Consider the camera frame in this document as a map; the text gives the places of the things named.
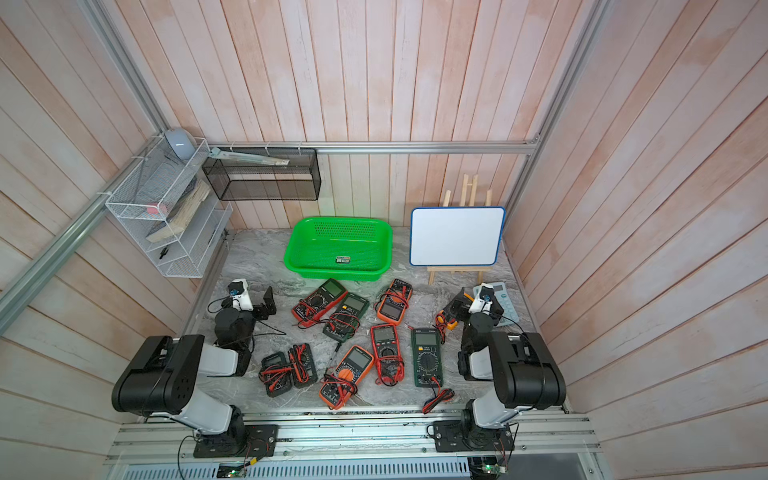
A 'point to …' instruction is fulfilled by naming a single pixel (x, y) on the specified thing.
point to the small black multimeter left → (276, 374)
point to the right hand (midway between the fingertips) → (478, 290)
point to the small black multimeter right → (301, 363)
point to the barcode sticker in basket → (343, 259)
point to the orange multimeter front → (337, 391)
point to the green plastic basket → (339, 248)
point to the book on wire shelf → (183, 213)
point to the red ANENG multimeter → (319, 303)
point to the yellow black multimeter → (452, 313)
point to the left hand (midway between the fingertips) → (258, 290)
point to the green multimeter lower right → (427, 359)
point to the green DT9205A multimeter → (344, 322)
